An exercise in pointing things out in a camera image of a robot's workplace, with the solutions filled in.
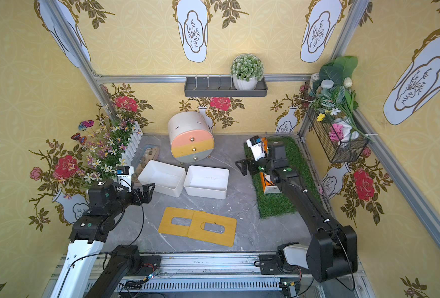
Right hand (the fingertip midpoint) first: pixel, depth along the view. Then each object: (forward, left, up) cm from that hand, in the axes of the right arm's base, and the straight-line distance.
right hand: (256, 154), depth 83 cm
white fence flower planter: (+5, +72, -2) cm, 72 cm away
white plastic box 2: (-2, +23, -22) cm, 32 cm away
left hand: (-17, +48, 0) cm, 51 cm away
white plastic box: (-2, +45, -20) cm, 49 cm away
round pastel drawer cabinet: (+11, +31, 0) cm, 33 cm away
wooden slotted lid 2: (-27, +25, -21) cm, 43 cm away
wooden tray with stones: (+15, +60, -19) cm, 64 cm away
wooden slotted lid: (-27, +39, -22) cm, 52 cm away
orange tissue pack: (-8, -7, -14) cm, 18 cm away
